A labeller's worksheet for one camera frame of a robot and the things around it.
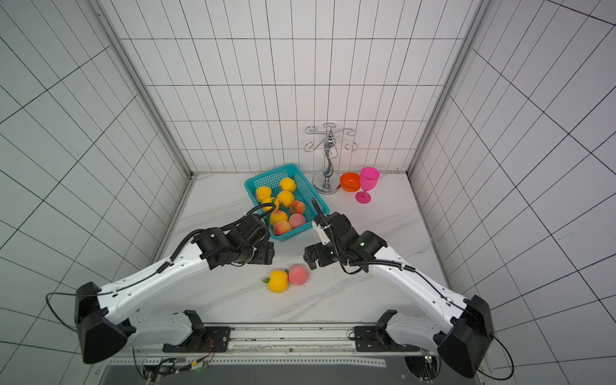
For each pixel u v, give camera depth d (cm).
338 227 57
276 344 73
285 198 103
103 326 38
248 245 57
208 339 71
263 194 103
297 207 100
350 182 113
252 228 56
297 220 95
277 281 79
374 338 64
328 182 114
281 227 89
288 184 108
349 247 54
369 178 99
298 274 81
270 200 100
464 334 37
